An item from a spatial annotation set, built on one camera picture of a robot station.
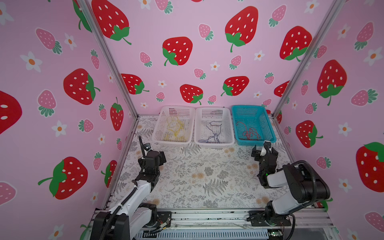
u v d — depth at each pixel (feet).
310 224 2.40
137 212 1.92
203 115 3.78
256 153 2.75
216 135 3.50
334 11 2.30
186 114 3.83
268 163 2.26
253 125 3.77
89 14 2.29
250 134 3.53
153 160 2.13
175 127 3.64
